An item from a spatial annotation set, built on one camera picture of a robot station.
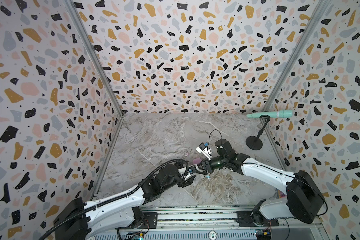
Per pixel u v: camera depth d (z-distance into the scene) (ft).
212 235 2.30
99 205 1.44
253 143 3.41
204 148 2.38
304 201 1.40
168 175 1.83
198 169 2.12
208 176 2.88
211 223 2.42
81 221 1.32
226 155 2.13
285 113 2.54
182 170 2.19
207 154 2.35
